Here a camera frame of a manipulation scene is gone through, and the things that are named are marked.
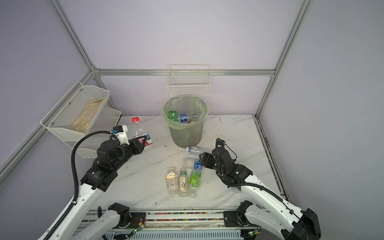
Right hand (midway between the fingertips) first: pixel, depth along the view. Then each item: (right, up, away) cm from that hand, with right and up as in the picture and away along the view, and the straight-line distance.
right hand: (203, 157), depth 77 cm
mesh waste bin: (-11, +8, +19) cm, 23 cm away
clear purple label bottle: (-4, 0, +21) cm, 22 cm away
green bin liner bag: (-11, +31, +20) cm, 39 cm away
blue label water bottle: (-6, -6, +12) cm, 14 cm away
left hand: (-29, +10, -7) cm, 31 cm away
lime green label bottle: (-4, -13, +7) cm, 15 cm away
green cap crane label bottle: (-11, -15, +2) cm, 19 cm away
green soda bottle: (-18, +23, +14) cm, 33 cm away
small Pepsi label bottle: (-12, +22, +21) cm, 33 cm away
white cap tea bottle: (-17, -14, +5) cm, 23 cm away
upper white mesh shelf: (-70, +21, +2) cm, 73 cm away
